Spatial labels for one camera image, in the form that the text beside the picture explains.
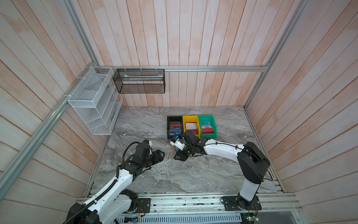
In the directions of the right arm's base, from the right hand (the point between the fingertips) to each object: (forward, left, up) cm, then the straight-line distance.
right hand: (176, 156), depth 86 cm
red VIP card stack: (+23, -14, -5) cm, 27 cm away
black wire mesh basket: (+51, +28, +20) cm, 62 cm away
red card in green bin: (+24, -24, -6) cm, 34 cm away
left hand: (-3, +9, +3) cm, 10 cm away
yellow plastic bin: (+31, -11, 0) cm, 33 cm away
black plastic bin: (+25, +2, -3) cm, 25 cm away
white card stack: (+28, -11, -6) cm, 31 cm away
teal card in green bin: (+29, -22, -4) cm, 37 cm away
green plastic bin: (+31, -24, +1) cm, 39 cm away
